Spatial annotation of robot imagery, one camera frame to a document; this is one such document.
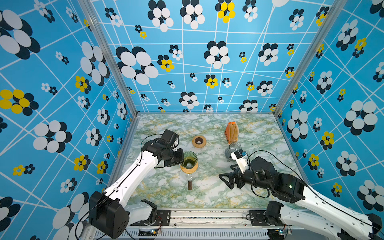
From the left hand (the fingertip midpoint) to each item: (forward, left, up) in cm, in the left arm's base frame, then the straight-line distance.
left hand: (185, 159), depth 78 cm
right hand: (-9, -19, +6) cm, 22 cm away
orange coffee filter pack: (+24, -30, -7) cm, 39 cm away
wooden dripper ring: (-4, -3, -4) cm, 7 cm away
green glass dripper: (+2, -2, -3) cm, 4 cm away
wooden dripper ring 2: (+17, -8, -13) cm, 23 cm away
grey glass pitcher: (+16, -30, -14) cm, 37 cm away
